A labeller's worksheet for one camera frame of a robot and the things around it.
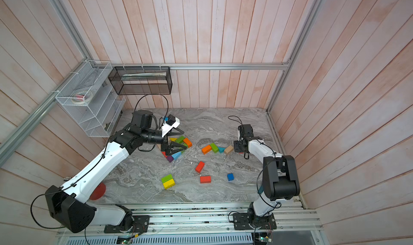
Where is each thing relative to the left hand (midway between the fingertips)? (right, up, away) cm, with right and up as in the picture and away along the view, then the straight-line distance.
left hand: (183, 141), depth 69 cm
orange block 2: (-1, -4, +32) cm, 33 cm away
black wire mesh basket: (-33, +38, +36) cm, 61 cm away
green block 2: (-6, -2, +32) cm, 32 cm away
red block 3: (+10, -23, +19) cm, 32 cm away
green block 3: (-11, -22, +19) cm, 31 cm away
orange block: (+11, -8, +29) cm, 32 cm away
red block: (-15, -10, +28) cm, 33 cm away
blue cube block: (+24, -22, +19) cm, 38 cm away
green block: (+16, -6, +29) cm, 34 cm away
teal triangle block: (+20, -8, +27) cm, 34 cm away
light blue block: (-2, -5, -5) cm, 8 cm away
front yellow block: (-10, -24, +14) cm, 30 cm away
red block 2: (+7, -17, +23) cm, 30 cm away
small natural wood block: (-9, -1, -5) cm, 10 cm away
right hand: (+32, -5, +27) cm, 42 cm away
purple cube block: (-11, -13, +26) cm, 31 cm away
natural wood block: (+25, -8, +28) cm, 38 cm away
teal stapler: (+39, -27, +13) cm, 49 cm away
